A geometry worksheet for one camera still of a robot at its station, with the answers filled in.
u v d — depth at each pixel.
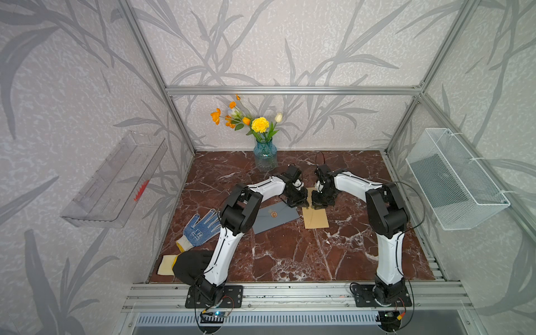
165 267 0.79
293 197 0.89
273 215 0.95
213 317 0.72
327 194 0.84
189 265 0.81
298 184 0.97
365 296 0.73
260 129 0.88
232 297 0.73
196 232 0.89
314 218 0.94
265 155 1.05
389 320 0.68
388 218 0.54
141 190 0.65
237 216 0.59
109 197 0.67
